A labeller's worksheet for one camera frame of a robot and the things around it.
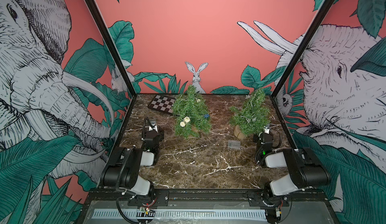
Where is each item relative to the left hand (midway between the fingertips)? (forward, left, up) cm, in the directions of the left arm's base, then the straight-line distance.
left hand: (153, 125), depth 92 cm
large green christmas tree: (-5, -24, +20) cm, 32 cm away
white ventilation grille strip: (-47, -45, -8) cm, 65 cm away
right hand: (-4, -68, 0) cm, 68 cm away
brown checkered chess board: (+23, -3, -6) cm, 24 cm away
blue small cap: (-4, -33, +15) cm, 36 cm away
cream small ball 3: (+2, -28, +21) cm, 35 cm away
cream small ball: (-7, -22, +15) cm, 28 cm away
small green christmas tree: (-8, -56, +18) cm, 59 cm away
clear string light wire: (-9, -57, +15) cm, 60 cm away
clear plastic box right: (-11, -51, -9) cm, 53 cm away
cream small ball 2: (-8, -20, +12) cm, 24 cm away
